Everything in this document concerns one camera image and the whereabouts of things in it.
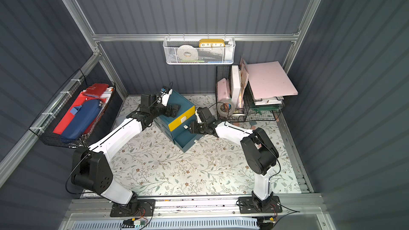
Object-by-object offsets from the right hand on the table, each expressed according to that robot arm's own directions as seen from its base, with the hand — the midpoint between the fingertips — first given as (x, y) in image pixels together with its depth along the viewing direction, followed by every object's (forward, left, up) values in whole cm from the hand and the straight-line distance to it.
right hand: (195, 130), depth 92 cm
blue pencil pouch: (-8, +47, +24) cm, 54 cm away
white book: (+19, -23, +17) cm, 35 cm away
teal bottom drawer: (-4, +7, -4) cm, 9 cm away
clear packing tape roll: (+13, -18, -1) cm, 23 cm away
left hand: (+8, +11, +15) cm, 20 cm away
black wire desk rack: (+14, -34, +2) cm, 37 cm away
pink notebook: (+29, -18, +5) cm, 35 cm away
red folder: (+9, +52, +23) cm, 57 cm away
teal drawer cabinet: (-3, +9, +7) cm, 12 cm away
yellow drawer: (0, +6, +12) cm, 14 cm away
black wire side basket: (-17, +56, +28) cm, 65 cm away
